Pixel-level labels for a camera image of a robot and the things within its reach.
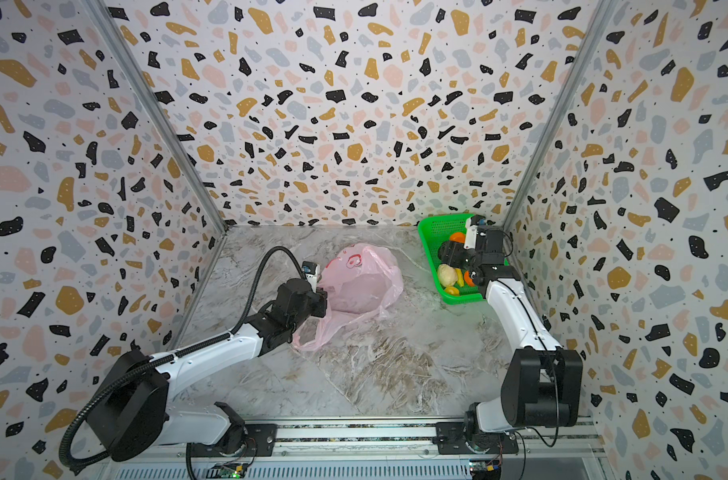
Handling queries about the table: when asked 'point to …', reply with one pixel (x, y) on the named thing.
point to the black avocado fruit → (448, 251)
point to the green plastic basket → (436, 230)
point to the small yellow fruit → (450, 290)
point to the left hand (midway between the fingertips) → (326, 288)
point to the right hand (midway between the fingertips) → (455, 246)
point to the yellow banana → (460, 280)
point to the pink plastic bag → (362, 282)
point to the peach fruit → (447, 274)
